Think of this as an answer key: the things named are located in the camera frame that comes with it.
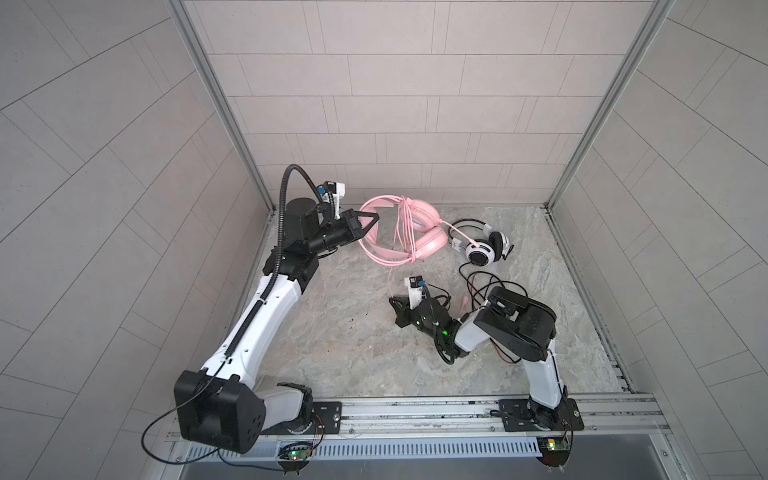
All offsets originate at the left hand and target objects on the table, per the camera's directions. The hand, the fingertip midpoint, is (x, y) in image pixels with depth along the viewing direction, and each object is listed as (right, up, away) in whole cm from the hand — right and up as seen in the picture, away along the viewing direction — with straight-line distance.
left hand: (383, 215), depth 67 cm
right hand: (0, -26, +22) cm, 34 cm away
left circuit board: (-19, -53, -3) cm, 56 cm away
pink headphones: (0, -5, 0) cm, 5 cm away
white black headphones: (+30, -8, +26) cm, 41 cm away
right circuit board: (+39, -54, +1) cm, 67 cm away
